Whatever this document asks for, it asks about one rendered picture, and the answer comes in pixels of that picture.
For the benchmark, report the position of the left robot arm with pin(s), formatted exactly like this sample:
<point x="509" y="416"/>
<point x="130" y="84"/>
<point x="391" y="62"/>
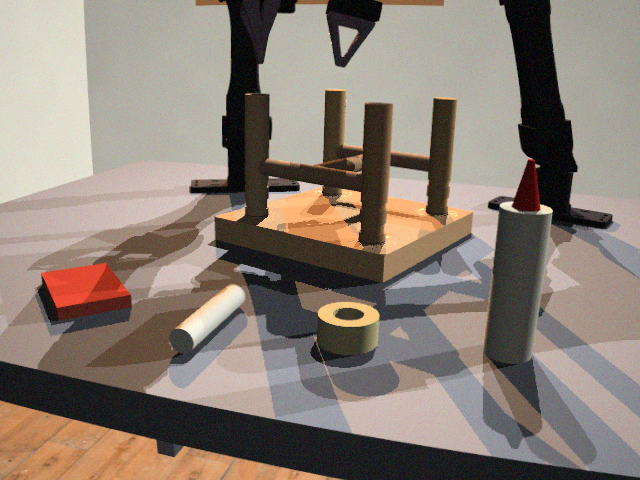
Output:
<point x="544" y="132"/>

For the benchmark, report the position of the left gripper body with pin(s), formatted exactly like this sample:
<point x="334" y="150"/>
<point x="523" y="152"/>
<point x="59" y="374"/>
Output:
<point x="370" y="9"/>

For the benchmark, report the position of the beige roll of masking tape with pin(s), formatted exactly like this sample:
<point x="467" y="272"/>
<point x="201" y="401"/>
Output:
<point x="355" y="333"/>

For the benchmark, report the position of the brown wooden stool legs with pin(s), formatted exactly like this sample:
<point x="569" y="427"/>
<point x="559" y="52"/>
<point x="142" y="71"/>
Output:
<point x="373" y="159"/>

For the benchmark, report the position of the flat red block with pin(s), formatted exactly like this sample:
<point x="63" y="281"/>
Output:
<point x="86" y="290"/>

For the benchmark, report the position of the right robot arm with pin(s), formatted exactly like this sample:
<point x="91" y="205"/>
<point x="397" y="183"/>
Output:
<point x="244" y="79"/>

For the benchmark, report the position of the cream cylinder with dark end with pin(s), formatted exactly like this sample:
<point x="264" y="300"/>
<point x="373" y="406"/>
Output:
<point x="199" y="325"/>

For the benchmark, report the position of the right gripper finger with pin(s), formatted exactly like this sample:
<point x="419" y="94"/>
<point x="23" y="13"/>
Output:
<point x="270" y="8"/>
<point x="252" y="9"/>

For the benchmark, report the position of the white glue bottle with red cap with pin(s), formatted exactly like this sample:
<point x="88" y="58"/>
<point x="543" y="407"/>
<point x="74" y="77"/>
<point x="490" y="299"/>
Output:
<point x="518" y="271"/>

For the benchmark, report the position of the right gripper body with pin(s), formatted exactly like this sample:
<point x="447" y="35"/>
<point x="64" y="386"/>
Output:
<point x="287" y="6"/>

